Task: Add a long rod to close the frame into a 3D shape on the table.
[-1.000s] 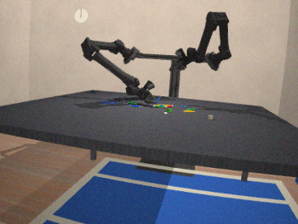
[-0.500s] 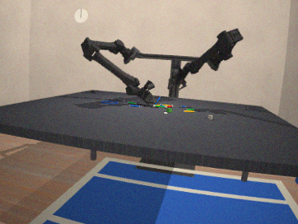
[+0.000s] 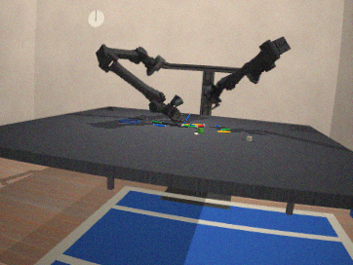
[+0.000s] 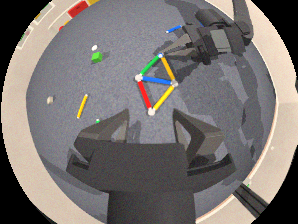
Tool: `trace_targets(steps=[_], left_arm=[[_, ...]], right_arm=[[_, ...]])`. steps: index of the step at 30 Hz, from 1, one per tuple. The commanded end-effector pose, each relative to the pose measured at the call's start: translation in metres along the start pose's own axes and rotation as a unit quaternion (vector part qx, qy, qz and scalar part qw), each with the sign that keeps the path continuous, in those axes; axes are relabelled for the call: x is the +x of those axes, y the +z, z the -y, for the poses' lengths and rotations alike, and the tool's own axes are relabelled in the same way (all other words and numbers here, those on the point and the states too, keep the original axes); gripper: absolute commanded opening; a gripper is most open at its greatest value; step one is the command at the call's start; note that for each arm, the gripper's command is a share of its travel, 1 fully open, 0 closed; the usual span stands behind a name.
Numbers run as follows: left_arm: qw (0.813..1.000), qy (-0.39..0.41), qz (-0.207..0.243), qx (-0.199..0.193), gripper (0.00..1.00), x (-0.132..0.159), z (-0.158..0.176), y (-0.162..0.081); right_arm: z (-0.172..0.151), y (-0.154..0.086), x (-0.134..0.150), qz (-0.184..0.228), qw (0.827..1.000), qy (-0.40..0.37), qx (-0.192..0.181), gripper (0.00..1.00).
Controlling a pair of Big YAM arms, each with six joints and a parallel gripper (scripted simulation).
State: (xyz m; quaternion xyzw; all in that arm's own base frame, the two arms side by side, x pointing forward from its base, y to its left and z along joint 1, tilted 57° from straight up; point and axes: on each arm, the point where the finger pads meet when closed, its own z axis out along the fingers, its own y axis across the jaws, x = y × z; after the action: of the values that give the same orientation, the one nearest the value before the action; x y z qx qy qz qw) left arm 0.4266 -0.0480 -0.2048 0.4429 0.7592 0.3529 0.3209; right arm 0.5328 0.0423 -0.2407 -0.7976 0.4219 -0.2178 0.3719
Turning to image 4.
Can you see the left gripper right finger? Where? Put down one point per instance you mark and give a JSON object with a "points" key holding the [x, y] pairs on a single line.
{"points": [[205, 138]]}

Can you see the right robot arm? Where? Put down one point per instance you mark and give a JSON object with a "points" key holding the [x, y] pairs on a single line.
{"points": [[227, 37]]}

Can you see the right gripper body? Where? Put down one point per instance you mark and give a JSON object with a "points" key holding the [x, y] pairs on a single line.
{"points": [[197, 41]]}

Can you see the small green block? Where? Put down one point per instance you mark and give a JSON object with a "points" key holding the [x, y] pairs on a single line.
{"points": [[97, 57]]}

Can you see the red rod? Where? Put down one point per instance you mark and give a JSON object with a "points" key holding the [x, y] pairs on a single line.
{"points": [[144, 94]]}

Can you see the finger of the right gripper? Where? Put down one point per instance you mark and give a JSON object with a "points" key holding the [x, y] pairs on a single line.
{"points": [[180, 41], [187, 52]]}

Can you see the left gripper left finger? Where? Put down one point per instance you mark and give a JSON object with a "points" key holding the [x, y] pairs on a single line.
{"points": [[103, 130]]}

